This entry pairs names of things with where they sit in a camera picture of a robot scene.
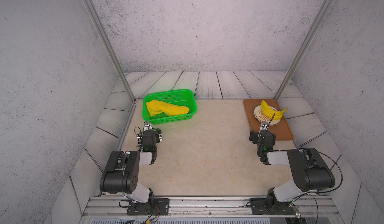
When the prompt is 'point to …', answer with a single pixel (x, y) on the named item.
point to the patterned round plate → (259, 115)
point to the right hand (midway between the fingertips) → (263, 130)
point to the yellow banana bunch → (269, 112)
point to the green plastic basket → (182, 97)
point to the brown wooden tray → (281, 130)
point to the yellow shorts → (155, 107)
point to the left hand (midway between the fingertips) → (151, 130)
